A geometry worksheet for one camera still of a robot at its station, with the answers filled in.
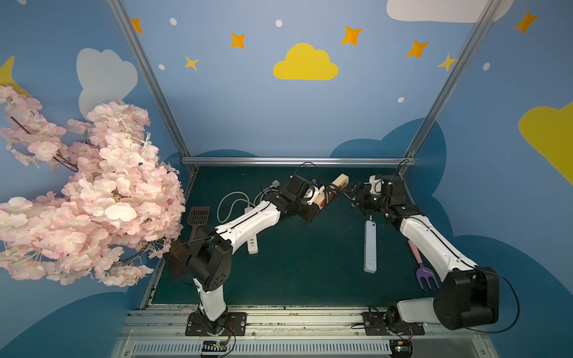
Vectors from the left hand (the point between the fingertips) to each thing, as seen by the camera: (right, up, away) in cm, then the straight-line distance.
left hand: (317, 205), depth 85 cm
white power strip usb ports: (-26, -16, +6) cm, 32 cm away
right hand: (+12, +5, -1) cm, 13 cm away
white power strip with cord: (+23, -18, +6) cm, 30 cm away
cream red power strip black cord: (+6, +6, -1) cm, 8 cm away
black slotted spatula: (-53, -6, +16) cm, 56 cm away
